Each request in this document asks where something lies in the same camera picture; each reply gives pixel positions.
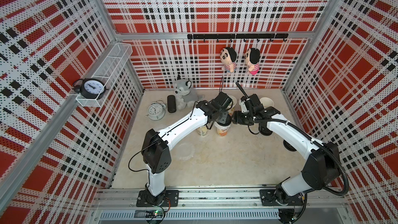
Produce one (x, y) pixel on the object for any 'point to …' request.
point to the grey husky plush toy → (184, 96)
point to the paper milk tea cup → (202, 131)
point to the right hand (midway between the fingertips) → (237, 119)
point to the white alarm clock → (156, 110)
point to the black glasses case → (172, 108)
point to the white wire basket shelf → (109, 71)
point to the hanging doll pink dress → (252, 58)
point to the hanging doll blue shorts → (228, 56)
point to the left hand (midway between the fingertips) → (222, 115)
